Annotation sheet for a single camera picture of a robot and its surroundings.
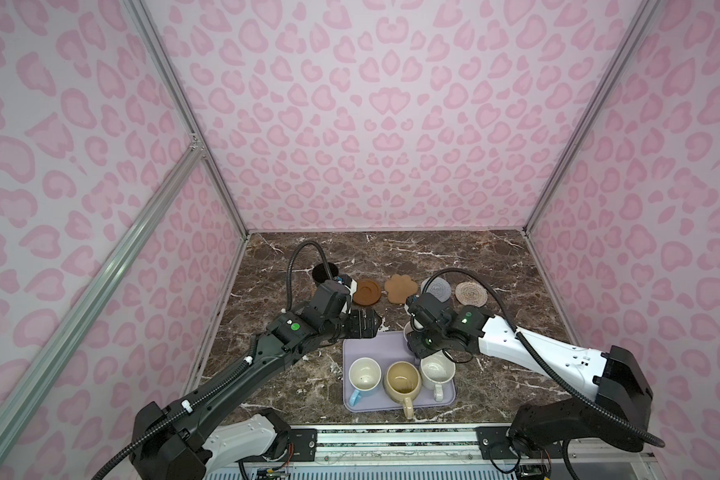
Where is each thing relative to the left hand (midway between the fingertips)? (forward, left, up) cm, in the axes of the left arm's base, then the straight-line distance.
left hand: (371, 317), depth 75 cm
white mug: (-7, -18, -18) cm, 27 cm away
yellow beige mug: (-10, -8, -18) cm, 23 cm away
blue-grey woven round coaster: (+21, -23, -19) cm, 37 cm away
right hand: (-3, -12, -8) cm, 15 cm away
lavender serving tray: (0, -5, -19) cm, 20 cm away
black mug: (+26, +18, -17) cm, 36 cm away
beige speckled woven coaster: (+19, -34, -20) cm, 44 cm away
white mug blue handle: (-8, +2, -18) cm, 20 cm away
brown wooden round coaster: (+19, +1, -19) cm, 27 cm away
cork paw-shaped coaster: (+22, -10, -21) cm, 32 cm away
